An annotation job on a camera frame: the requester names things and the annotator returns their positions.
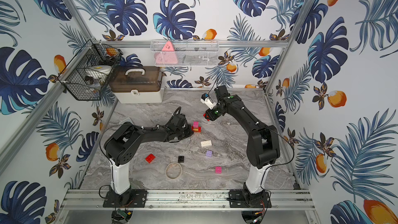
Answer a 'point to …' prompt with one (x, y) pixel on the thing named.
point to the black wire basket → (73, 76)
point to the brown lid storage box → (137, 84)
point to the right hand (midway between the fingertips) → (209, 113)
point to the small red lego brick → (204, 115)
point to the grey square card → (127, 120)
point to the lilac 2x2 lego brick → (209, 153)
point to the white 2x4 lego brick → (206, 143)
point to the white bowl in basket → (98, 70)
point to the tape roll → (173, 170)
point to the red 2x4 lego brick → (197, 130)
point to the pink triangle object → (167, 56)
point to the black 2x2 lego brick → (181, 159)
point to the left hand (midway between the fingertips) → (195, 129)
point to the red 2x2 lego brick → (150, 158)
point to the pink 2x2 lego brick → (196, 124)
